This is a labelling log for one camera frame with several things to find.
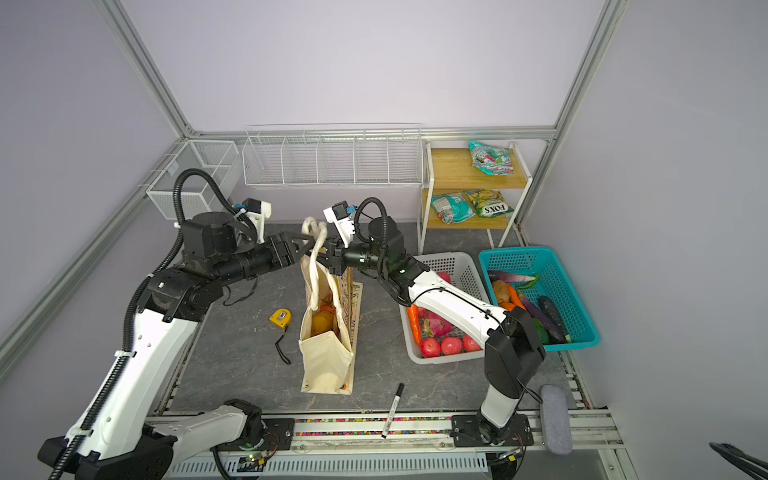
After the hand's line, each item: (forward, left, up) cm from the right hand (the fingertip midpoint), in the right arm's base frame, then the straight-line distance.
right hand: (303, 253), depth 65 cm
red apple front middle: (-8, -35, -31) cm, 48 cm away
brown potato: (+11, -54, -33) cm, 64 cm away
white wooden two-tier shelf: (+35, -36, -4) cm, 51 cm away
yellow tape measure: (+2, +16, -34) cm, 38 cm away
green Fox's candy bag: (+36, -52, -18) cm, 66 cm away
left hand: (0, -1, +2) cm, 3 cm away
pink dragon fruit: (-4, -31, -28) cm, 42 cm away
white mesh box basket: (+49, +42, -7) cm, 65 cm away
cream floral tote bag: (-16, -7, -10) cm, 20 cm away
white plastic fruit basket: (+17, -41, -30) cm, 54 cm away
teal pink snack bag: (+35, -48, -1) cm, 60 cm away
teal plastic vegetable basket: (+13, -71, -32) cm, 79 cm away
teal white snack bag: (+34, -39, -18) cm, 54 cm away
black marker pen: (-24, -19, -36) cm, 47 cm away
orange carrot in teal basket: (+8, -59, -35) cm, 69 cm away
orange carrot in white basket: (+2, -25, -30) cm, 39 cm away
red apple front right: (-8, -41, -31) cm, 52 cm away
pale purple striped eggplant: (+16, -58, -33) cm, 68 cm away
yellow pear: (-4, 0, -25) cm, 25 cm away
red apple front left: (-9, -30, -31) cm, 44 cm away
